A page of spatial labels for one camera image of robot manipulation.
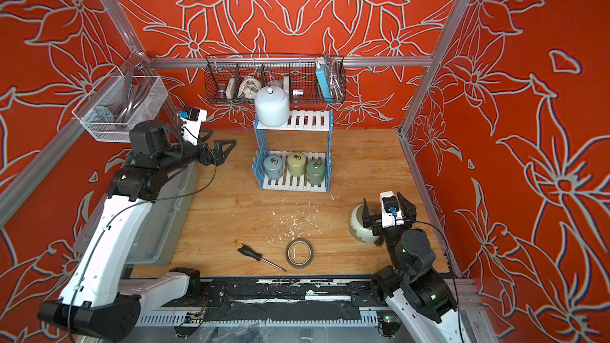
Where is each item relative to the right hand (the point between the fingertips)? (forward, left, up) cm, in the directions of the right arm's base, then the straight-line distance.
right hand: (377, 195), depth 66 cm
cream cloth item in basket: (+43, +43, +7) cm, 61 cm away
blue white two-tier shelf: (+38, +21, -12) cm, 45 cm away
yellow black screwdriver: (-10, +37, -25) cm, 46 cm away
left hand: (+12, +44, +12) cm, 48 cm away
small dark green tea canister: (+21, +17, -18) cm, 32 cm away
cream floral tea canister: (-3, +3, -20) cm, 20 cm away
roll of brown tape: (-13, +24, -25) cm, 37 cm away
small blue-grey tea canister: (+22, +34, -16) cm, 44 cm away
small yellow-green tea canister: (+24, +25, -17) cm, 38 cm away
